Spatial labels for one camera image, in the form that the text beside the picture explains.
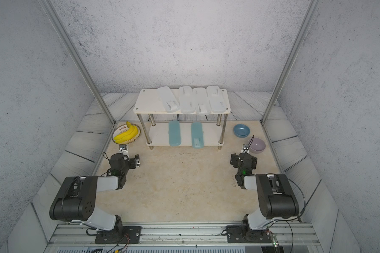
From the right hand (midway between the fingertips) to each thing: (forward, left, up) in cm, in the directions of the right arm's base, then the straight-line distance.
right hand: (245, 154), depth 94 cm
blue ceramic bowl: (+23, -3, -5) cm, 24 cm away
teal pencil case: (+15, +43, +1) cm, 46 cm away
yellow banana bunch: (+18, +73, 0) cm, 75 cm away
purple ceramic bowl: (+9, -11, -3) cm, 14 cm away
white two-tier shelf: (+23, +53, -1) cm, 58 cm away
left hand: (-1, +67, +1) cm, 67 cm away
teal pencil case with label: (+15, +28, 0) cm, 32 cm away
